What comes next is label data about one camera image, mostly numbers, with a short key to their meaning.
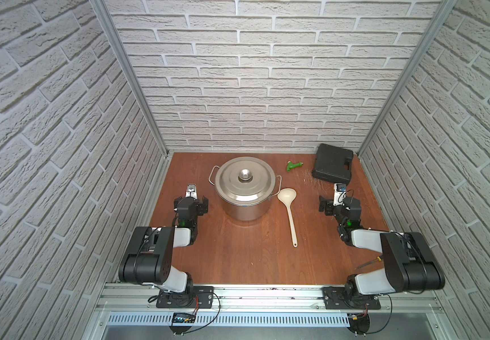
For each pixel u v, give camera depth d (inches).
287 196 38.7
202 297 29.2
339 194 30.9
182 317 28.6
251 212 37.3
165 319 27.5
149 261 17.3
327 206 32.8
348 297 26.6
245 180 34.3
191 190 31.4
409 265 17.6
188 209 27.5
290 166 44.6
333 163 43.1
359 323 27.4
